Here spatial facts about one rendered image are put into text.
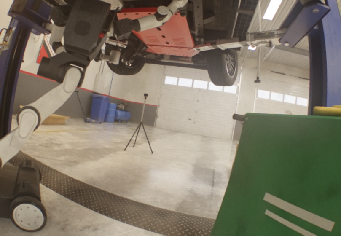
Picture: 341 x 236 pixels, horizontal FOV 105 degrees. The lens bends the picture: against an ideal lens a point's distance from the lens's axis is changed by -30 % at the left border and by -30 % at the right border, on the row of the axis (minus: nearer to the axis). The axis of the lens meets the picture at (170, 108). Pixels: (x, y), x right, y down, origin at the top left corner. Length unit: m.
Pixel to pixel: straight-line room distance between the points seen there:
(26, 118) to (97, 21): 0.63
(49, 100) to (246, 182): 0.99
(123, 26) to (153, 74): 9.61
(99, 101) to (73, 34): 6.40
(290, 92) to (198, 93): 5.30
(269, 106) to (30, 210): 10.43
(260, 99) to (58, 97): 10.00
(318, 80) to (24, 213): 1.97
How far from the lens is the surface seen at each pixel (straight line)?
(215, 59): 2.47
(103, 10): 1.08
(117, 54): 1.73
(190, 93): 10.13
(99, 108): 7.37
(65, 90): 1.07
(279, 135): 0.49
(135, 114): 10.69
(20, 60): 2.46
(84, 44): 1.05
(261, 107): 10.42
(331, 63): 1.35
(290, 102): 11.10
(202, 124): 9.96
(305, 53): 9.35
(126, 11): 1.88
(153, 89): 10.51
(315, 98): 1.48
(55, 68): 1.09
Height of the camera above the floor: 0.70
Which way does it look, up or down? 3 degrees up
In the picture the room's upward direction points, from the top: 10 degrees clockwise
